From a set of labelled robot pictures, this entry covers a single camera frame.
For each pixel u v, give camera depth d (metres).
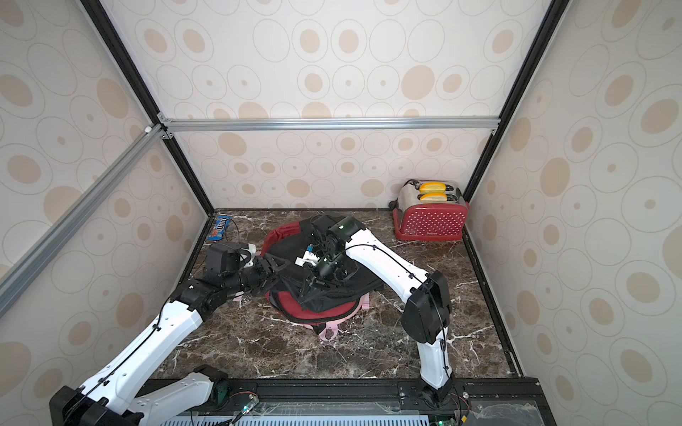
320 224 0.66
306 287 0.69
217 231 1.12
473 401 0.73
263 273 0.66
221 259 0.56
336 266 0.65
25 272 0.52
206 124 0.92
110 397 0.39
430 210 0.97
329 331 0.85
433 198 0.97
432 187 1.00
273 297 0.85
